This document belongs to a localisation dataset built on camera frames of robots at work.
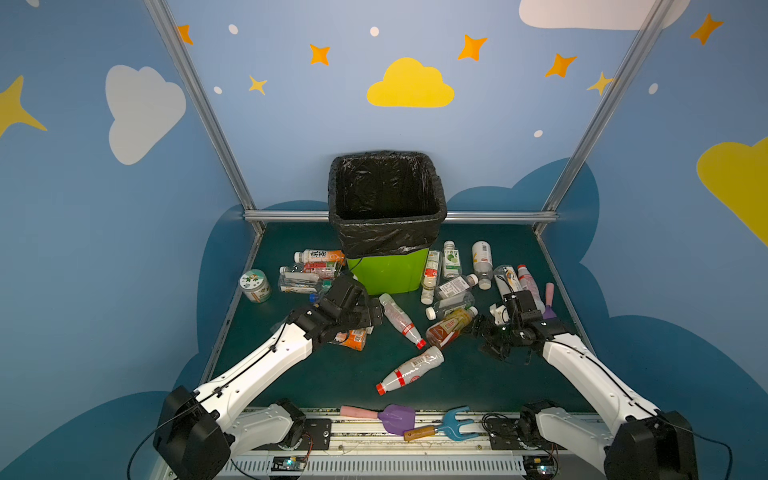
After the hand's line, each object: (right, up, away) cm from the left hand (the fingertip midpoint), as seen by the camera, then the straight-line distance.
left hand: (373, 312), depth 79 cm
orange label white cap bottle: (-6, -9, +7) cm, 13 cm away
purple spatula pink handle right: (+60, +2, +22) cm, 64 cm away
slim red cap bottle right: (+51, +6, +19) cm, 55 cm away
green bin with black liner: (+4, +33, +23) cm, 40 cm away
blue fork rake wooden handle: (+20, -28, -4) cm, 35 cm away
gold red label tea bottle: (+21, -7, +7) cm, 23 cm away
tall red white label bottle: (+19, +8, +22) cm, 29 cm away
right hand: (+27, -7, +3) cm, 28 cm away
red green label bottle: (-18, +10, +22) cm, 30 cm away
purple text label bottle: (+28, +5, +21) cm, 35 cm away
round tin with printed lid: (-38, +6, +14) cm, 41 cm away
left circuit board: (-20, -35, -8) cm, 41 cm away
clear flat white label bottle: (-28, +7, +22) cm, 36 cm away
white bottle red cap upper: (+9, -5, +11) cm, 15 cm away
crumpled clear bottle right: (+44, +7, +19) cm, 49 cm away
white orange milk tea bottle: (-20, +15, +26) cm, 36 cm away
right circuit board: (+41, -36, -8) cm, 55 cm away
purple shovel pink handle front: (+6, -27, -3) cm, 28 cm away
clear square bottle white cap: (+28, 0, +17) cm, 33 cm away
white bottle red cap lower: (+17, -13, +3) cm, 22 cm away
